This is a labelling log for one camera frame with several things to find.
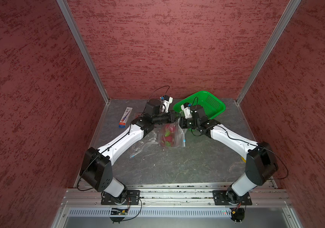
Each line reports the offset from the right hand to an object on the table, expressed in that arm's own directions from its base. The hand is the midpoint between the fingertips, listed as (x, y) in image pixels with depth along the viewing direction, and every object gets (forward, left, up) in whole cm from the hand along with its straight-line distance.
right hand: (175, 124), depth 85 cm
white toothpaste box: (+18, +38, -15) cm, 44 cm away
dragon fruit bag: (-4, +4, +1) cm, 6 cm away
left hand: (-3, -2, +10) cm, 11 cm away
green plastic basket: (+27, -33, -15) cm, 45 cm away
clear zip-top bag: (-8, +16, -16) cm, 24 cm away
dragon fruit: (-6, +5, -8) cm, 11 cm away
